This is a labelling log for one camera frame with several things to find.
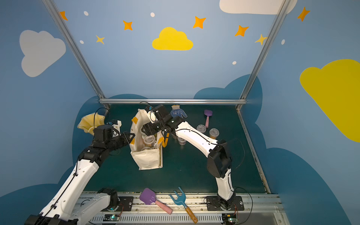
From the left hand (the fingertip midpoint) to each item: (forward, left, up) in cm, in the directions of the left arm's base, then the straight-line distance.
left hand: (137, 134), depth 77 cm
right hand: (+6, -6, 0) cm, 8 cm away
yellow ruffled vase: (+10, +35, -4) cm, 36 cm away
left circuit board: (-37, +10, -23) cm, 44 cm away
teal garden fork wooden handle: (-28, -25, -21) cm, 44 cm away
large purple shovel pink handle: (-27, -7, -22) cm, 36 cm away
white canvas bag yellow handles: (-11, -5, -8) cm, 14 cm away
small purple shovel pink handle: (+36, -46, -21) cm, 62 cm away
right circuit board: (-35, -52, -23) cm, 67 cm away
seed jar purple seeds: (+7, -25, -19) cm, 32 cm away
